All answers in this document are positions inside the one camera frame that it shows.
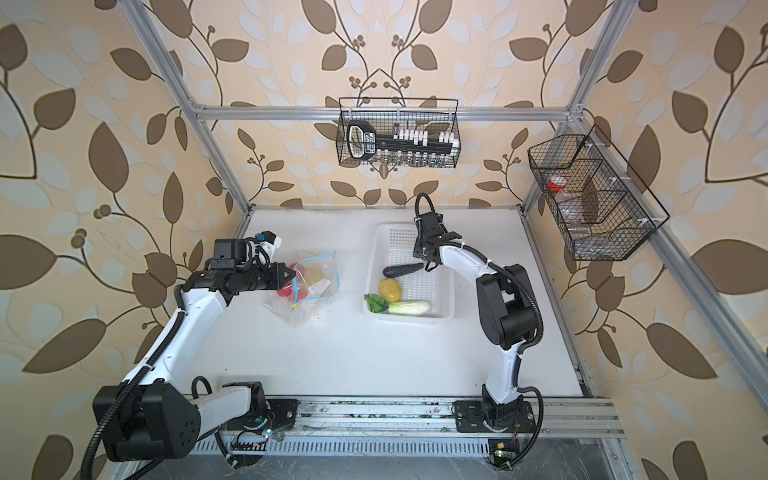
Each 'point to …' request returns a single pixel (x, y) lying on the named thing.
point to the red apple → (298, 287)
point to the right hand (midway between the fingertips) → (426, 251)
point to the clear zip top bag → (293, 311)
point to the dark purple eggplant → (395, 271)
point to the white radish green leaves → (377, 304)
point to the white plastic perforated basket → (391, 245)
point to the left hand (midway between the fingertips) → (293, 270)
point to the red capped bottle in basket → (557, 183)
